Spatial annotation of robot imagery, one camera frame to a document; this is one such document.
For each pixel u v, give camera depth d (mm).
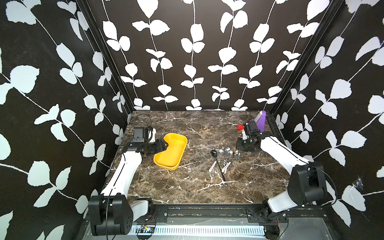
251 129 701
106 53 859
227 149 973
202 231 701
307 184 436
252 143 645
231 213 751
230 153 953
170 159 929
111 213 377
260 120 958
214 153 951
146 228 702
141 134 628
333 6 690
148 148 674
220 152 954
